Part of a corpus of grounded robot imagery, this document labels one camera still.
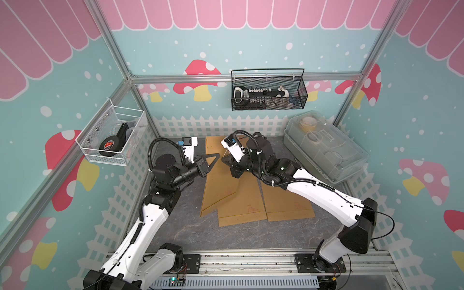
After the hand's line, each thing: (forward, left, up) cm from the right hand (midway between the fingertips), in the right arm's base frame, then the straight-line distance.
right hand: (222, 159), depth 69 cm
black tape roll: (+6, +44, +4) cm, 44 cm away
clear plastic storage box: (+17, -48, -14) cm, 53 cm away
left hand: (-1, +1, +2) cm, 2 cm away
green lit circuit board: (-35, +20, -35) cm, 54 cm away
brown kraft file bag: (-4, -9, -33) cm, 35 cm away
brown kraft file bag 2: (-4, -27, -32) cm, 42 cm away
